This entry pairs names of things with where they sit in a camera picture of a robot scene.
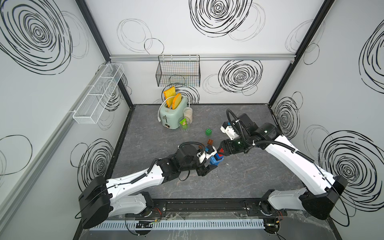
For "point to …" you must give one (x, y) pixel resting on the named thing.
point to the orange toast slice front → (176, 100)
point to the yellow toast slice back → (170, 92)
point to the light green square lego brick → (208, 132)
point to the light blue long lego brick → (213, 160)
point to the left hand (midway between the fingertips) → (213, 160)
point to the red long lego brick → (221, 150)
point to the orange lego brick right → (210, 142)
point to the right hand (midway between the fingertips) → (223, 151)
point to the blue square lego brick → (217, 157)
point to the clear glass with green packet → (184, 122)
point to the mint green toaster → (169, 117)
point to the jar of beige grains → (187, 112)
